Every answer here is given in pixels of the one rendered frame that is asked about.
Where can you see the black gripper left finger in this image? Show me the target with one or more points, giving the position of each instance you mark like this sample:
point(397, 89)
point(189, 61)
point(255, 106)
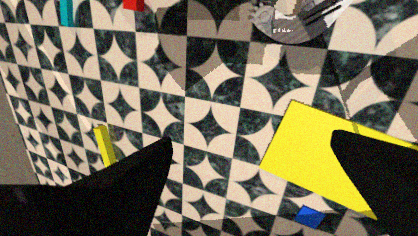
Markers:
point(118, 200)

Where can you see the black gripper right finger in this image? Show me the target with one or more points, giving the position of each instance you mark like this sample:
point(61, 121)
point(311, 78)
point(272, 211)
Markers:
point(386, 176)

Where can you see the yellow flat plate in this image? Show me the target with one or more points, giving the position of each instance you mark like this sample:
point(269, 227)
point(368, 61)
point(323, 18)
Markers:
point(300, 152)

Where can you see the teal long flat bar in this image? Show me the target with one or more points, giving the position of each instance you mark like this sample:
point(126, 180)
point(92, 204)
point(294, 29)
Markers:
point(66, 13)

